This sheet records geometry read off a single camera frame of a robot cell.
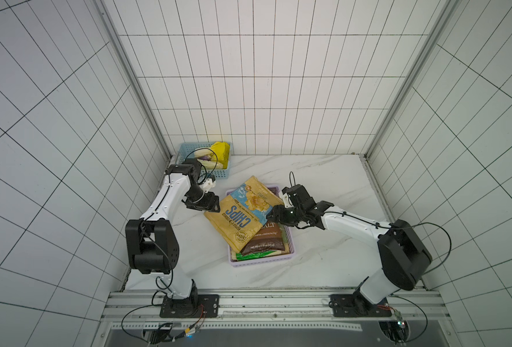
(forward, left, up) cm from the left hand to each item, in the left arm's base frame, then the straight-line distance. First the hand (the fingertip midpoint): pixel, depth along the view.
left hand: (206, 211), depth 83 cm
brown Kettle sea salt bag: (-9, -24, -5) cm, 27 cm away
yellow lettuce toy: (+38, -1, -3) cm, 38 cm away
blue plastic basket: (+37, +8, -6) cm, 38 cm away
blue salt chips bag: (-1, -12, -4) cm, 13 cm away
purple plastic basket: (-6, -33, -5) cm, 34 cm away
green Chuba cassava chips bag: (-15, -14, -7) cm, 22 cm away
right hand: (-2, -23, -3) cm, 23 cm away
